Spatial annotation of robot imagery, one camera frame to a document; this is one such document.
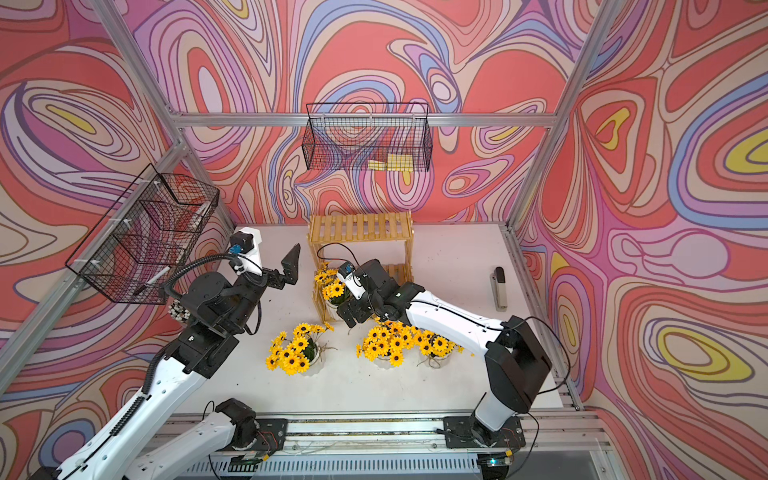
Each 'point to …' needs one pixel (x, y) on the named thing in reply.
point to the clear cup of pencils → (177, 312)
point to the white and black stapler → (498, 281)
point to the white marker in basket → (163, 271)
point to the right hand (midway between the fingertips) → (355, 308)
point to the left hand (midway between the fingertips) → (281, 240)
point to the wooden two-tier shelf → (361, 227)
